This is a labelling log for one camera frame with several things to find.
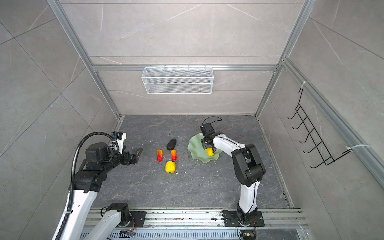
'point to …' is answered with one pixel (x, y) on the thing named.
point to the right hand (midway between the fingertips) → (210, 140)
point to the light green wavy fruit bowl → (194, 148)
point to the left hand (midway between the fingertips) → (132, 144)
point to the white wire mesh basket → (178, 80)
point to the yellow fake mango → (209, 151)
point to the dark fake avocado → (171, 144)
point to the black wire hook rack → (319, 148)
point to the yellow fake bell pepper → (170, 167)
